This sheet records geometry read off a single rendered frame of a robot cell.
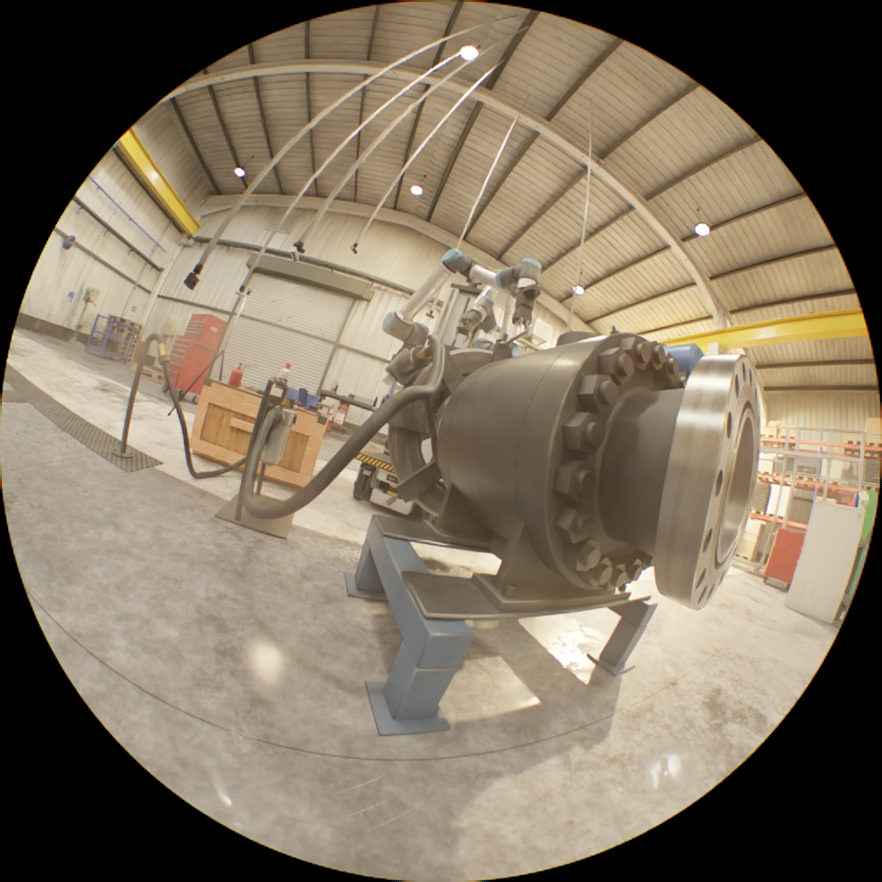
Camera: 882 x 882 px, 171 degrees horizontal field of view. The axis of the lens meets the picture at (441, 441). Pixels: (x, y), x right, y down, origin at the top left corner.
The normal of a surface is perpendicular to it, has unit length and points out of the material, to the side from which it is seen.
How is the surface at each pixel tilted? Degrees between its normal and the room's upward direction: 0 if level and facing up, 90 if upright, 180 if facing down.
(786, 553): 90
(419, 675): 90
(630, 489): 112
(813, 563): 90
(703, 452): 90
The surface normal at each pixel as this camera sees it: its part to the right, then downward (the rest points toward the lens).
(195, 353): 0.92, 0.29
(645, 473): -0.95, -0.09
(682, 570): -0.87, 0.41
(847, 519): -0.92, -0.30
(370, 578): 0.36, 0.10
